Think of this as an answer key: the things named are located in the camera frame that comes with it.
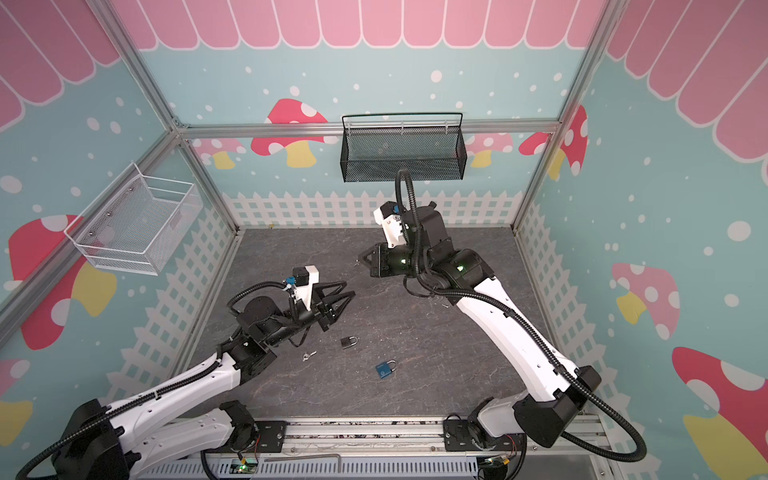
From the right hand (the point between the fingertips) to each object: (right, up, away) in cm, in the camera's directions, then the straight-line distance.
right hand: (358, 257), depth 64 cm
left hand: (-2, -9, +6) cm, 11 cm away
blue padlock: (+5, -32, +21) cm, 39 cm away
